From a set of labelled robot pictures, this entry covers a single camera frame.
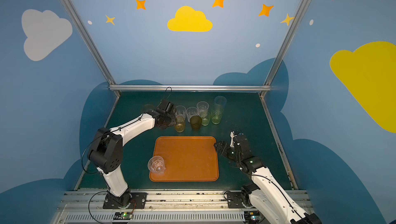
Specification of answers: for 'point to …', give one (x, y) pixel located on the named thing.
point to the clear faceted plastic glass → (155, 164)
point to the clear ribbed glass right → (202, 107)
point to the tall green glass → (216, 113)
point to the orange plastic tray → (187, 159)
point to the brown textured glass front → (195, 122)
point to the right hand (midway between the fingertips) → (220, 145)
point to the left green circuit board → (122, 216)
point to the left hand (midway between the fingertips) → (175, 121)
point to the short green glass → (205, 121)
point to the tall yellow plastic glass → (147, 107)
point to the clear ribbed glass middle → (191, 111)
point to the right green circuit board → (252, 217)
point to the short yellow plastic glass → (180, 123)
